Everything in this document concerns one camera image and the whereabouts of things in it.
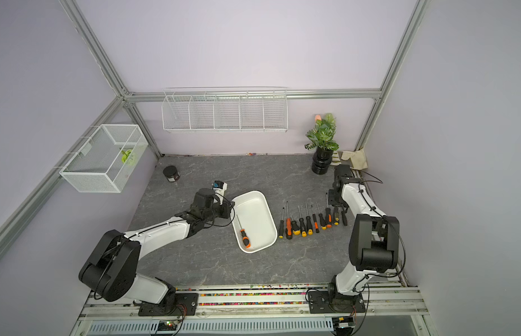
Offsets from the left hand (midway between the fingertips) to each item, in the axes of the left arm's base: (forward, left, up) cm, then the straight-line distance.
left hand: (233, 204), depth 89 cm
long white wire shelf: (+42, +5, +19) cm, 46 cm away
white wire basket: (+11, +48, +18) cm, 52 cm away
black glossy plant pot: (+23, -44, -1) cm, 50 cm away
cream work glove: (+30, -69, -9) cm, 76 cm away
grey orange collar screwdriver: (-7, -41, -7) cm, 43 cm away
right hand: (-1, -47, -1) cm, 47 cm away
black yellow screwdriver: (-8, -20, -8) cm, 23 cm away
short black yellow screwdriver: (-10, -26, -7) cm, 29 cm away
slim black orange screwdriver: (-7, -36, -9) cm, 38 cm away
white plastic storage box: (-2, -8, -4) cm, 9 cm away
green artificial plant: (+22, -41, +18) cm, 49 cm away
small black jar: (+25, +34, -7) cm, 43 cm away
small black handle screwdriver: (-7, -39, -8) cm, 40 cm away
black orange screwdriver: (-13, -5, -7) cm, 16 cm away
